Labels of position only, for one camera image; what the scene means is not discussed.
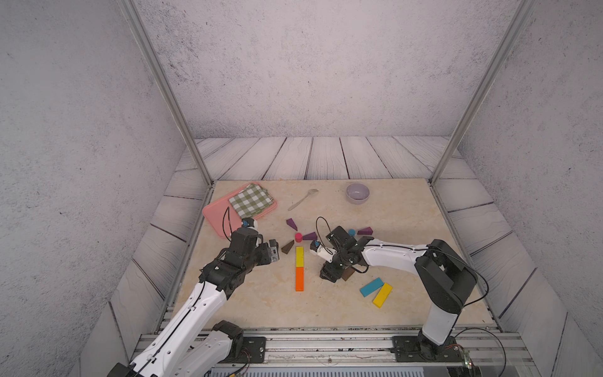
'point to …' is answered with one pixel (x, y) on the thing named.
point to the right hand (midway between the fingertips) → (327, 267)
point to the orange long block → (299, 279)
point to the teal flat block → (371, 287)
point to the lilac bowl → (357, 193)
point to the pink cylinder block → (298, 237)
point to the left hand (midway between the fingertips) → (270, 246)
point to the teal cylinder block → (352, 232)
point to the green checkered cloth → (250, 200)
